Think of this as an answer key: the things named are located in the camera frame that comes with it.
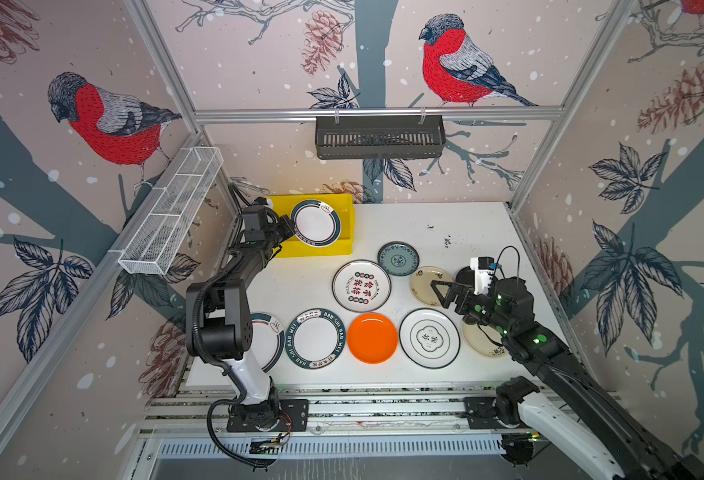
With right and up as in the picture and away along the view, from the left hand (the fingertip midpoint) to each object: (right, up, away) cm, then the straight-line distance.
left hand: (293, 218), depth 93 cm
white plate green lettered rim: (+7, -37, -3) cm, 38 cm away
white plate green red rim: (-6, -37, -6) cm, 38 cm away
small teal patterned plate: (+35, -14, +12) cm, 39 cm away
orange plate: (+25, -36, -6) cm, 44 cm away
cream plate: (+49, -29, -26) cm, 63 cm away
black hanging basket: (+28, +29, +11) cm, 42 cm away
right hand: (+42, -19, -17) cm, 49 cm away
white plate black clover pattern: (+42, -36, -7) cm, 55 cm away
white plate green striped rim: (+6, -1, +8) cm, 10 cm away
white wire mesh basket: (-30, +4, -12) cm, 33 cm away
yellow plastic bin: (+14, +8, +32) cm, 36 cm away
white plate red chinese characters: (+22, -22, +5) cm, 31 cm away
